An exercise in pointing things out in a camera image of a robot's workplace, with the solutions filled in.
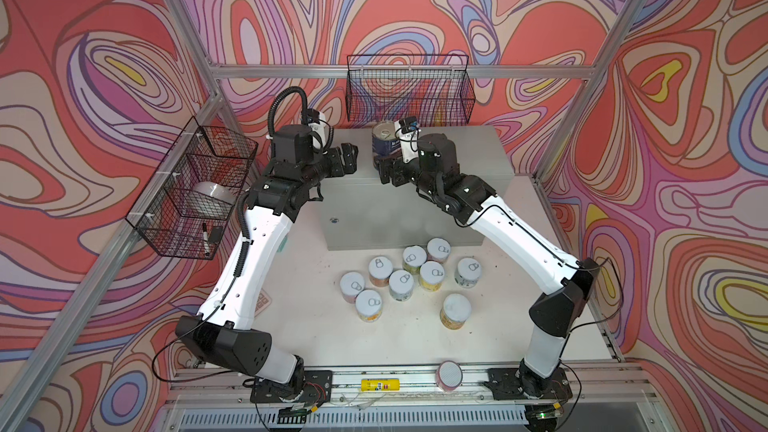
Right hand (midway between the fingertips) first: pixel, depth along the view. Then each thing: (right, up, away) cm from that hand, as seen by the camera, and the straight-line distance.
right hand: (393, 160), depth 73 cm
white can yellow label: (+12, -33, +15) cm, 38 cm away
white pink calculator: (-38, -40, +13) cm, 57 cm away
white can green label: (+7, -28, +18) cm, 33 cm away
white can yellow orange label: (-7, -40, +9) cm, 41 cm away
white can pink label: (-12, -34, +12) cm, 38 cm away
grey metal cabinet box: (-10, -14, +29) cm, 34 cm away
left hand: (-11, +3, -3) cm, 12 cm away
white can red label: (+15, -25, +20) cm, 35 cm away
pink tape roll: (+13, -52, -3) cm, 54 cm away
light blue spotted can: (+23, -32, +15) cm, 42 cm away
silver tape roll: (-44, -10, -3) cm, 45 cm away
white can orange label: (-4, -31, +15) cm, 35 cm away
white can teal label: (+3, -34, +13) cm, 37 cm away
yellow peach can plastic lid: (+17, -40, +5) cm, 43 cm away
